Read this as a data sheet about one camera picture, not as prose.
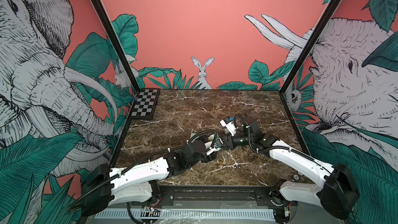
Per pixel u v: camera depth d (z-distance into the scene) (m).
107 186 0.41
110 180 0.42
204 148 0.59
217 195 0.75
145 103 1.08
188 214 0.70
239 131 0.70
